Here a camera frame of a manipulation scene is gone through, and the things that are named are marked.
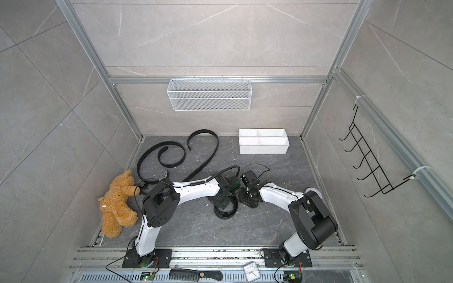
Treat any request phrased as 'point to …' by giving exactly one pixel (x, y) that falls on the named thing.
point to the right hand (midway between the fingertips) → (241, 200)
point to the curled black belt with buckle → (164, 164)
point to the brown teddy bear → (115, 207)
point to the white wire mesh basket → (209, 95)
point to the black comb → (181, 274)
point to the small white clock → (252, 271)
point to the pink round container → (314, 190)
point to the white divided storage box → (263, 141)
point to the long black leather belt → (219, 204)
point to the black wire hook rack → (376, 174)
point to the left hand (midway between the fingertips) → (223, 202)
